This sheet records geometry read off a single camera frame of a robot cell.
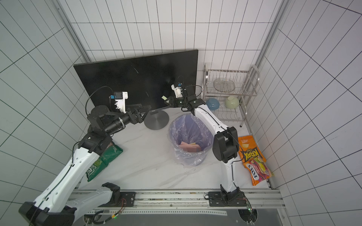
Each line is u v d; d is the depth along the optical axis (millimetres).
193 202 727
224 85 923
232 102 1057
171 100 760
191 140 876
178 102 761
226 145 516
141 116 562
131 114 551
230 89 897
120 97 550
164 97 854
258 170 794
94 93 423
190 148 837
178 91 789
